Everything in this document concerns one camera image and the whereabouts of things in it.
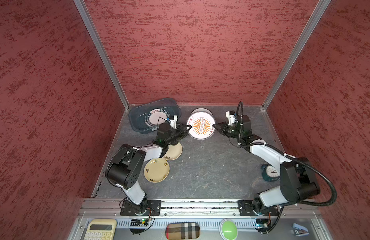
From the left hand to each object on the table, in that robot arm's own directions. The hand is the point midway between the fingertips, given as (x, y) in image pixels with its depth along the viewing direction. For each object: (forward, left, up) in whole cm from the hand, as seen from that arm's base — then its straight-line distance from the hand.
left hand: (192, 128), depth 86 cm
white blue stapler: (-47, -51, -15) cm, 71 cm away
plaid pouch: (-48, +4, -13) cm, 50 cm away
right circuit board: (-45, -34, -17) cm, 59 cm away
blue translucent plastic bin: (+24, +41, -12) cm, 49 cm away
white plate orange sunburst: (+4, -5, +2) cm, 7 cm away
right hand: (0, -11, +2) cm, 11 cm away
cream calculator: (-48, +42, -14) cm, 65 cm away
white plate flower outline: (+31, -8, -15) cm, 36 cm away
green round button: (-47, -17, -14) cm, 52 cm away
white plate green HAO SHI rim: (+25, +29, -19) cm, 43 cm away
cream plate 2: (-19, +21, -17) cm, 33 cm away
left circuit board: (-44, +24, -16) cm, 53 cm away
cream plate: (-7, +12, -17) cm, 22 cm away
